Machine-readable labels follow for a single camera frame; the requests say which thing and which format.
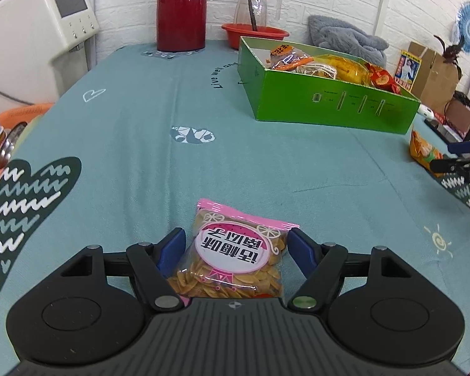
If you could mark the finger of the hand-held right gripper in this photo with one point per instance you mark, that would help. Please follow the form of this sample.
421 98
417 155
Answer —
466 146
448 164

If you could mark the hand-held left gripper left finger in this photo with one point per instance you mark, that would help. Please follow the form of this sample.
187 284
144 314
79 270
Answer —
171 252

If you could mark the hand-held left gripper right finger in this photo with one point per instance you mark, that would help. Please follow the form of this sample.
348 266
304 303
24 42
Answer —
300 252

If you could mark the orange chips packet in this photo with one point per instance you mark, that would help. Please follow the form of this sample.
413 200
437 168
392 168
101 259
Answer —
421 150

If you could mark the pink-edged seed snack packet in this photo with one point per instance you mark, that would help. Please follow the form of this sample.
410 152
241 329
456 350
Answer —
235 250

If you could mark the large red snack packet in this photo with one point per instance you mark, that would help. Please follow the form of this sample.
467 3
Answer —
384 79

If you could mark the green cardboard box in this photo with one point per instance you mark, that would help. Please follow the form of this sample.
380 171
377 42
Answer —
329 103

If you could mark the yellow snack packet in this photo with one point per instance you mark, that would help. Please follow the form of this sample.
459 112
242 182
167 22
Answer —
348 69

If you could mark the small clear snack packet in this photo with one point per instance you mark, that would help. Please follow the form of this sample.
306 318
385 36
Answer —
317 71

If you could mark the brown orange snack packet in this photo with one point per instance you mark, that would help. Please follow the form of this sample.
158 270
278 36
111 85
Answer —
288 56

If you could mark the white round device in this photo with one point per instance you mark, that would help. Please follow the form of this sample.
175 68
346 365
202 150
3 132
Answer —
426 112

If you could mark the brown cardboard box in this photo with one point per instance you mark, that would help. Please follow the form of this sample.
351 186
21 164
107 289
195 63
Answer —
434 78

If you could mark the dark red plant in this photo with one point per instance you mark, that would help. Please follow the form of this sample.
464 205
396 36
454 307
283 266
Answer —
450 53

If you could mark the yellow printed carton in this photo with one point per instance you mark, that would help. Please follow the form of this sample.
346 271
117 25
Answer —
408 71

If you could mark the teal printed tablecloth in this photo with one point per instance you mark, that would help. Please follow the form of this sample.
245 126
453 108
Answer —
149 137

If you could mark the grey fluffy blanket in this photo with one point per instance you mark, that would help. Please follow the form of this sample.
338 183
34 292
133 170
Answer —
344 39

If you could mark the metal pot lid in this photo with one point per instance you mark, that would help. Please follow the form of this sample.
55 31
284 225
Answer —
11 145

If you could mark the orange plastic basket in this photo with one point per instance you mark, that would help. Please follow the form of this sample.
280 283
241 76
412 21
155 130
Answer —
23 115

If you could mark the red plastic basin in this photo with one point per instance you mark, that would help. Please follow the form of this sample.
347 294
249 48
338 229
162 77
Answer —
254 37

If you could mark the red thermos jug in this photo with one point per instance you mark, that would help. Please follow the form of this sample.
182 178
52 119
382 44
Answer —
180 11

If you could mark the glass pitcher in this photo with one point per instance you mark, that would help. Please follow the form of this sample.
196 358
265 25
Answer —
258 4

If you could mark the black stirring stick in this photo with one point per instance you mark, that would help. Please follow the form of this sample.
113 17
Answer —
251 6

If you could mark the white appliance with screen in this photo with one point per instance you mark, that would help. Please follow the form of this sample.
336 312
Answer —
39 35

